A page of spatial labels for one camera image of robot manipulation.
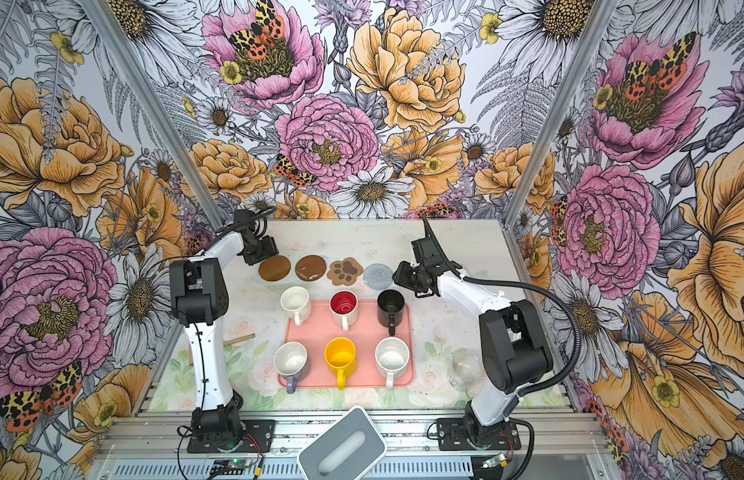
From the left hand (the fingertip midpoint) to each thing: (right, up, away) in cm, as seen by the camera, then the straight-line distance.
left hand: (270, 259), depth 108 cm
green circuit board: (+4, -47, -37) cm, 60 cm away
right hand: (+44, -7, -16) cm, 48 cm away
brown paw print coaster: (+27, -5, -2) cm, 27 cm away
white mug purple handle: (+14, -28, -23) cm, 39 cm away
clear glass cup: (+63, -31, -23) cm, 74 cm away
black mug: (+42, -15, -15) cm, 47 cm away
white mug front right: (+43, -28, -21) cm, 55 cm away
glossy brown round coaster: (+14, -3, +1) cm, 14 cm away
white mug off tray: (+14, -13, -16) cm, 25 cm away
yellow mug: (+28, -27, -21) cm, 44 cm away
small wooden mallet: (-2, -23, -16) cm, 28 cm away
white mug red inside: (+28, -14, -13) cm, 34 cm away
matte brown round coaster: (+2, -3, -2) cm, 5 cm away
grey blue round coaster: (+38, -6, -3) cm, 39 cm away
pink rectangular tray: (+35, -23, -14) cm, 44 cm away
